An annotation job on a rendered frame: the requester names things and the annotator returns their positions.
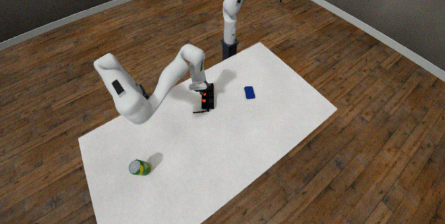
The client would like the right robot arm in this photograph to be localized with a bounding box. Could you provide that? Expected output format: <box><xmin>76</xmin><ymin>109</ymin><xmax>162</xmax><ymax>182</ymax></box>
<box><xmin>94</xmin><ymin>44</ymin><xmax>207</xmax><ymax>125</ymax></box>

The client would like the green and yellow drink can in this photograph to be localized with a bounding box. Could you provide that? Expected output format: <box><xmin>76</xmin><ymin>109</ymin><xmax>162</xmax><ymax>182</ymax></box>
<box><xmin>128</xmin><ymin>159</ymin><xmax>152</xmax><ymax>176</ymax></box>

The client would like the small blue rectangular pad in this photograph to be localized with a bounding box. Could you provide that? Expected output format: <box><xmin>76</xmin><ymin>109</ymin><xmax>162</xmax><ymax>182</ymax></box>
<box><xmin>244</xmin><ymin>86</ymin><xmax>255</xmax><ymax>100</ymax></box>

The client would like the black power strip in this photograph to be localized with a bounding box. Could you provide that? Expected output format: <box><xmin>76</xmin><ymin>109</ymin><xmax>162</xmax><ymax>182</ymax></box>
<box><xmin>193</xmin><ymin>83</ymin><xmax>214</xmax><ymax>113</ymax></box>

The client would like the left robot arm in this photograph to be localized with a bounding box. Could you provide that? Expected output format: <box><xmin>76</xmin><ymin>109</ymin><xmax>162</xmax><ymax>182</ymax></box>
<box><xmin>223</xmin><ymin>0</ymin><xmax>243</xmax><ymax>44</ymax></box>

